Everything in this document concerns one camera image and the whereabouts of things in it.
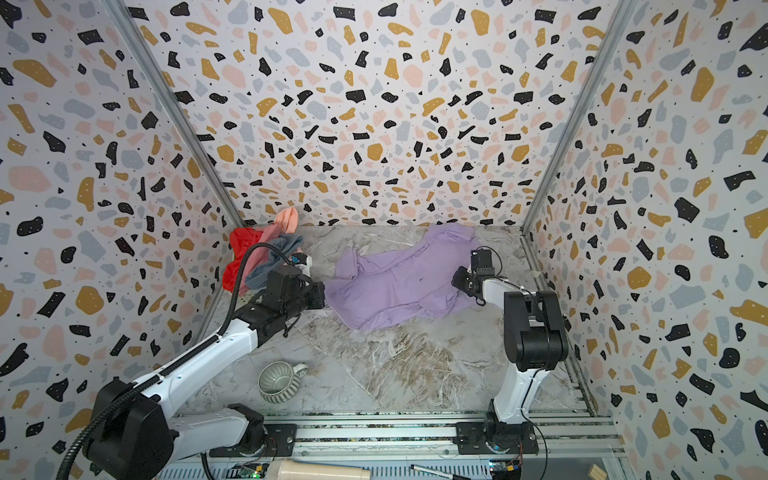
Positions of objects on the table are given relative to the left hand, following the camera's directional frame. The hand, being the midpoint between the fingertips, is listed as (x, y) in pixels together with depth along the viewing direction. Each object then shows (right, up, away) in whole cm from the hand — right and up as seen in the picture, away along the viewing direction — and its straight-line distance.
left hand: (324, 281), depth 83 cm
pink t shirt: (-23, +7, +10) cm, 26 cm away
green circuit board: (-14, -43, -12) cm, 47 cm away
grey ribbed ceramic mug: (-13, -28, +1) cm, 31 cm away
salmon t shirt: (-19, +20, +24) cm, 37 cm away
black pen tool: (+30, -44, -12) cm, 55 cm away
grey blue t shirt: (-16, +11, +13) cm, 24 cm away
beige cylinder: (-4, -41, -16) cm, 44 cm away
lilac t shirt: (+22, -3, +22) cm, 31 cm away
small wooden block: (+67, -43, -14) cm, 81 cm away
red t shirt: (-34, +12, +20) cm, 41 cm away
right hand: (+39, +2, +18) cm, 43 cm away
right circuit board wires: (+45, -45, -11) cm, 65 cm away
